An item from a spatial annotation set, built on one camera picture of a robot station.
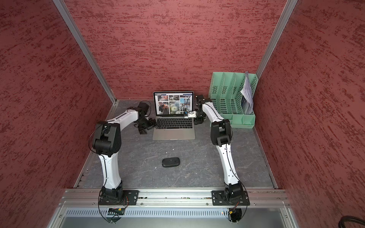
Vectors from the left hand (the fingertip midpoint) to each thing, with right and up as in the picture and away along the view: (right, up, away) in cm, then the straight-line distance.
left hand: (152, 131), depth 98 cm
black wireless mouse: (+15, -17, -13) cm, 26 cm away
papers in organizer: (+66, +23, -3) cm, 70 cm away
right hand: (+33, +8, +10) cm, 35 cm away
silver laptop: (+12, +17, +9) cm, 22 cm away
